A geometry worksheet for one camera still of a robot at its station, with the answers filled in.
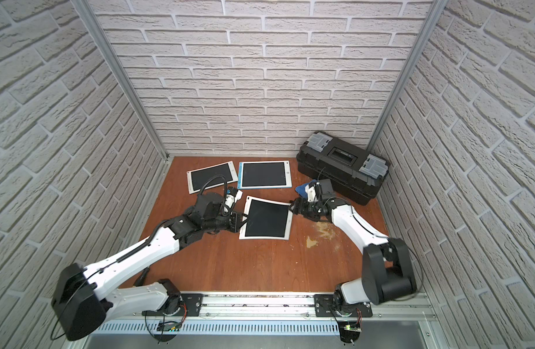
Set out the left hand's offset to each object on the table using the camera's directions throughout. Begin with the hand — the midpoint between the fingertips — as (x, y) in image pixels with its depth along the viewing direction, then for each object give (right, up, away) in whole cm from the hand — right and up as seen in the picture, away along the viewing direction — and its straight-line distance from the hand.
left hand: (252, 214), depth 76 cm
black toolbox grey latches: (+43, +15, +15) cm, 48 cm away
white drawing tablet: (-32, +12, +34) cm, 49 cm away
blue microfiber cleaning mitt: (+21, +7, +29) cm, 37 cm away
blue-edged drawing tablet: (+3, +15, +35) cm, 38 cm away
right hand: (+18, +1, +11) cm, 21 cm away
